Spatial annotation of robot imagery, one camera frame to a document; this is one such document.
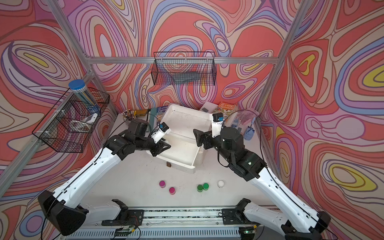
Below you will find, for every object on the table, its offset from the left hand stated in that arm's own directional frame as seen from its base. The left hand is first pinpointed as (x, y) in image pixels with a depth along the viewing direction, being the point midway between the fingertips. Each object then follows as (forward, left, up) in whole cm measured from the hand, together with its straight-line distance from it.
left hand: (169, 144), depth 72 cm
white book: (+44, -24, -15) cm, 52 cm away
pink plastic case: (+44, -56, -23) cm, 75 cm away
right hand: (0, -17, +10) cm, 19 cm away
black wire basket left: (+8, +51, +5) cm, 52 cm away
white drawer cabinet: (+17, -5, -2) cm, 17 cm away
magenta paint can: (-12, +5, -22) cm, 26 cm away
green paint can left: (-14, -15, -23) cm, 31 cm away
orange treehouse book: (+39, -36, -12) cm, 54 cm away
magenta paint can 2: (-15, 0, -23) cm, 28 cm away
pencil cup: (+29, +32, -9) cm, 44 cm away
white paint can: (-11, -27, -23) cm, 37 cm away
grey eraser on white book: (+41, -20, -15) cm, 48 cm away
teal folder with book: (+42, +16, -20) cm, 49 cm away
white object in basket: (+9, +39, +8) cm, 41 cm away
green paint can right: (-13, -19, -22) cm, 32 cm away
